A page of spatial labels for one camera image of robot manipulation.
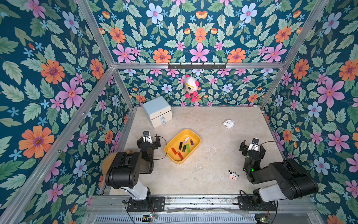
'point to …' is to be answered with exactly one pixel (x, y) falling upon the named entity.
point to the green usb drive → (188, 147)
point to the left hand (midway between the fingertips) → (149, 134)
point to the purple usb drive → (192, 143)
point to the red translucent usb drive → (180, 156)
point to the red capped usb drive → (174, 150)
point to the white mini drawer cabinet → (159, 110)
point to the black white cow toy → (233, 175)
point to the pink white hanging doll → (191, 87)
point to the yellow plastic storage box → (182, 146)
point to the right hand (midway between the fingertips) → (253, 142)
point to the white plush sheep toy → (229, 123)
